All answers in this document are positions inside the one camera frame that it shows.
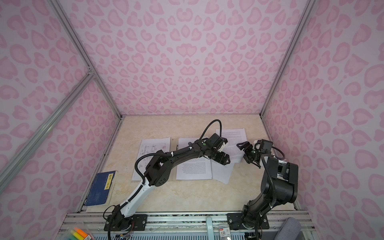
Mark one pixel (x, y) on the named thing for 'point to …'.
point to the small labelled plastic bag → (225, 231)
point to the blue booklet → (101, 189)
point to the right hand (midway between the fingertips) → (240, 146)
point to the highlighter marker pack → (78, 234)
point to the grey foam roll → (290, 230)
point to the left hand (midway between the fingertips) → (226, 159)
